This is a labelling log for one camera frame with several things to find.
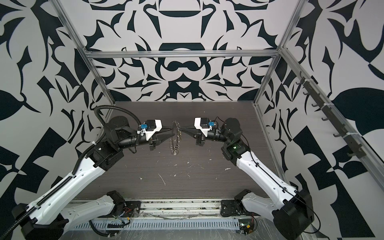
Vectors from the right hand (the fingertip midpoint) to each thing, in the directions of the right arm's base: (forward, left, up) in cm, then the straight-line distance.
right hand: (182, 129), depth 58 cm
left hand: (+1, +4, 0) cm, 4 cm away
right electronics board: (-28, -28, -40) cm, 56 cm away
